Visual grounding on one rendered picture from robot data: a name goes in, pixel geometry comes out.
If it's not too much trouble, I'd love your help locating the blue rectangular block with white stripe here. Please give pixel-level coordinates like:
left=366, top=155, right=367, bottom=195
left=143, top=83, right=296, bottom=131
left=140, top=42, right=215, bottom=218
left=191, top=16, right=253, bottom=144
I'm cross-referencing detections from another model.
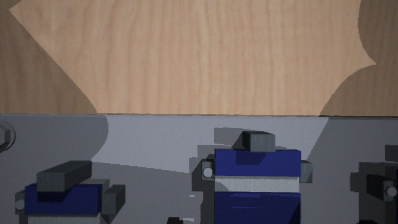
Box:
left=214, top=148, right=301, bottom=224

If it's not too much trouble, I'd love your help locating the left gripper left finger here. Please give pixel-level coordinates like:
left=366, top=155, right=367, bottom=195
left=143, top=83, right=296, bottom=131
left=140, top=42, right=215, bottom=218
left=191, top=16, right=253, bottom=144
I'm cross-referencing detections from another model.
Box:
left=167, top=217, right=183, bottom=224

